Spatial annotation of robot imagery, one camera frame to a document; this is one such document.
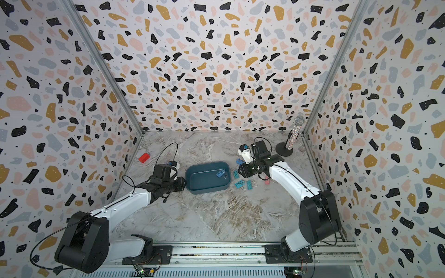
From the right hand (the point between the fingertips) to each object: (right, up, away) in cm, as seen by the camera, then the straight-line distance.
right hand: (242, 169), depth 86 cm
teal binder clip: (-3, -5, +13) cm, 15 cm away
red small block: (-59, +5, +20) cm, 63 cm away
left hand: (-28, -6, +3) cm, 29 cm away
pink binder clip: (+15, -9, +11) cm, 20 cm away
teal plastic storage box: (-20, -6, +14) cm, 25 cm away
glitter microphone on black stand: (+27, +10, +18) cm, 34 cm away
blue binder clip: (0, +2, +20) cm, 20 cm away
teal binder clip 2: (+4, -10, +9) cm, 14 cm away
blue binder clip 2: (-12, -4, +14) cm, 19 cm away
